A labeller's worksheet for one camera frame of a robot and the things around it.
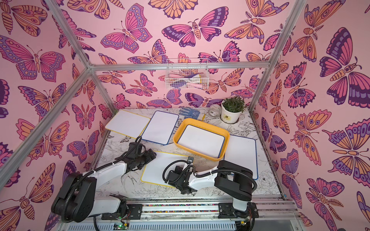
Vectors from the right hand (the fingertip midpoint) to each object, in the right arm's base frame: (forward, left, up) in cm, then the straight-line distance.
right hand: (181, 169), depth 88 cm
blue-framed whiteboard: (+33, +18, -1) cm, 38 cm away
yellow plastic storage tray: (+21, -14, +1) cm, 26 cm away
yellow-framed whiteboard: (-1, +18, -2) cm, 18 cm away
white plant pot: (+35, -34, +8) cm, 49 cm away
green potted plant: (+40, -36, +17) cm, 57 cm away
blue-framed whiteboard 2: (+14, -41, -2) cm, 43 cm away
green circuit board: (-29, +29, -2) cm, 41 cm away
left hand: (+7, +18, +2) cm, 19 cm away
